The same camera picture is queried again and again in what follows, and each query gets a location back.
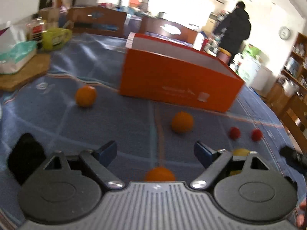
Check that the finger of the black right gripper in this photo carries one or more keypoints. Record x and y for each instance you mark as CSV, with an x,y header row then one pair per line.
x,y
293,158

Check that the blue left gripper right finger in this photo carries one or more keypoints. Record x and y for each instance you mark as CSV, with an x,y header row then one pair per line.
x,y
205,155

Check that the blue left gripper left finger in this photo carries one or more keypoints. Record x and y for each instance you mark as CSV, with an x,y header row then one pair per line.
x,y
106,154

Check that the yellow lemon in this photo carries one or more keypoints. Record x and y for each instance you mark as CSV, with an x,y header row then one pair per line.
x,y
239,152

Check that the red cherry tomato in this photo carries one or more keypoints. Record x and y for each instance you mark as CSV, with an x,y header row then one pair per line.
x,y
256,135
234,133

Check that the orange fruit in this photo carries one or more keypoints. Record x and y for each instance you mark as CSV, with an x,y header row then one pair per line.
x,y
159,174
86,96
182,122

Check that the operator hand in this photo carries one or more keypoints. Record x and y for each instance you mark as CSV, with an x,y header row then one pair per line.
x,y
301,221

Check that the wooden chair right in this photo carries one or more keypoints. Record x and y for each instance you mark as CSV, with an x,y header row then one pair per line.
x,y
293,117

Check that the blue patterned tablecloth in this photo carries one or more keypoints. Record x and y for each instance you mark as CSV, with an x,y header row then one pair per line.
x,y
46,108

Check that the wooden bookshelf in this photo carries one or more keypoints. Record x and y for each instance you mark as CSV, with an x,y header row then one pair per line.
x,y
293,73

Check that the orange cardboard shoe box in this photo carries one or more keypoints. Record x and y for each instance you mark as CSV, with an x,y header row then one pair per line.
x,y
164,71

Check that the wooden cutting board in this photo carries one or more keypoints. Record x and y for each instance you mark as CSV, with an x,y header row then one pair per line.
x,y
36,67

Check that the green panda mug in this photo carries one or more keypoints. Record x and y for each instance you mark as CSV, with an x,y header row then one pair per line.
x,y
55,38

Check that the wooden chair left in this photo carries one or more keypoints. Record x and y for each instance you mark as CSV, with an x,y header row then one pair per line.
x,y
97,20

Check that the person in black jacket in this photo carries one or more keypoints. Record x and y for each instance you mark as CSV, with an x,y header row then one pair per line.
x,y
237,29

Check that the teal tissue pack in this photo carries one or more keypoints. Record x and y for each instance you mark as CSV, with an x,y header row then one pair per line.
x,y
16,51

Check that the dark glass bottle black cap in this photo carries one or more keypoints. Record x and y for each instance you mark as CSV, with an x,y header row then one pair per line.
x,y
34,31

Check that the round wall clock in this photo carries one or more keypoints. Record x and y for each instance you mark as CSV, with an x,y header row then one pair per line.
x,y
284,33

